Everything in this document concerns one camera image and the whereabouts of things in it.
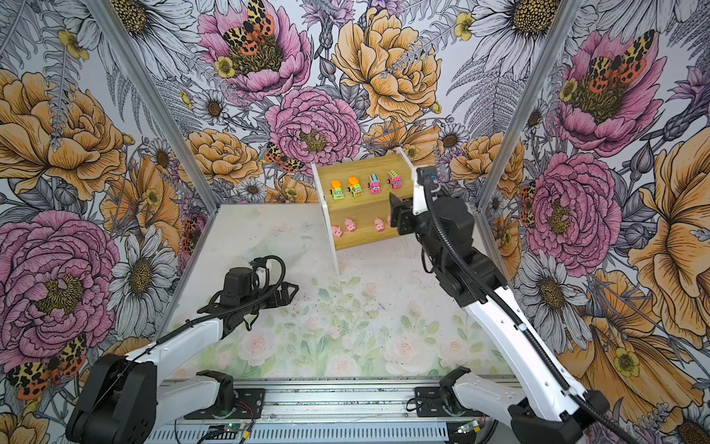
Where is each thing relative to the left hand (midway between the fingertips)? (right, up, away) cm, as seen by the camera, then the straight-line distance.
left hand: (286, 296), depth 88 cm
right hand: (+34, +28, -24) cm, 50 cm away
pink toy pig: (+16, +20, +1) cm, 26 cm away
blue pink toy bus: (+27, +33, -11) cm, 44 cm away
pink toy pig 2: (+20, +23, +3) cm, 30 cm away
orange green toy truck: (+17, +32, -12) cm, 38 cm away
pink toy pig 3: (+30, +23, +3) cm, 37 cm away
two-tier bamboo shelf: (+22, +30, -11) cm, 39 cm away
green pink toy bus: (+33, +35, -9) cm, 49 cm away
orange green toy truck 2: (+22, +33, -11) cm, 41 cm away
